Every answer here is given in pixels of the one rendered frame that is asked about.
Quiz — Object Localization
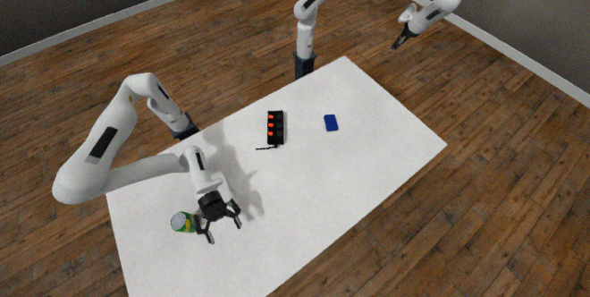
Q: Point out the green and yellow drink can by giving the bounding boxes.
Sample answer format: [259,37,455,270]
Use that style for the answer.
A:
[170,211,196,233]

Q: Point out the black power strip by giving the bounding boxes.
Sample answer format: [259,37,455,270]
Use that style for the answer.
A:
[256,110,284,150]

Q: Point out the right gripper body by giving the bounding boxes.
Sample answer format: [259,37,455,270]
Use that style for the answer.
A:
[198,191,227,223]

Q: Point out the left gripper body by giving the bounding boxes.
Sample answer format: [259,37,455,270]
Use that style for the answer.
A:
[401,22,420,40]

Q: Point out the small blue rectangular pad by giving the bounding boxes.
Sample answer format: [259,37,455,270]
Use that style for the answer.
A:
[324,115,339,132]

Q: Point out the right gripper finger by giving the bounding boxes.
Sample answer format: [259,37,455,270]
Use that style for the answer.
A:
[218,199,241,230]
[193,209,215,245]

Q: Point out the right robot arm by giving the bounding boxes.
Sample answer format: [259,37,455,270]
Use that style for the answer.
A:
[52,72,223,204]

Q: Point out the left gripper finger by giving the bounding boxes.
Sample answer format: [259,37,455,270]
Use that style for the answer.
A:
[390,31,409,50]

